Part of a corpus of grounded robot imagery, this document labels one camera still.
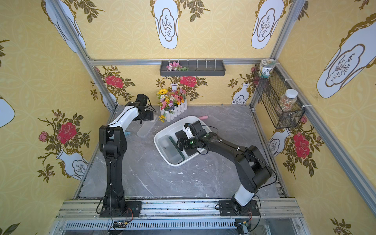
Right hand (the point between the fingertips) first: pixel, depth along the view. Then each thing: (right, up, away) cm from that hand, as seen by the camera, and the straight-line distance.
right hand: (185, 141), depth 89 cm
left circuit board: (-32, -39, -16) cm, 53 cm away
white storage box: (-11, +6, +12) cm, 17 cm away
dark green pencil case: (-5, -9, 0) cm, 10 cm away
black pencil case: (+3, -8, +6) cm, 10 cm away
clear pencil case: (-10, -6, +3) cm, 12 cm away
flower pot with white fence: (-9, +25, +13) cm, 30 cm away
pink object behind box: (+13, +15, +24) cm, 31 cm away
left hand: (-33, +15, +14) cm, 39 cm away
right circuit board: (+29, -41, -16) cm, 53 cm away
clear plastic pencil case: (-29, +7, +17) cm, 34 cm away
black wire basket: (+58, +33, +12) cm, 68 cm away
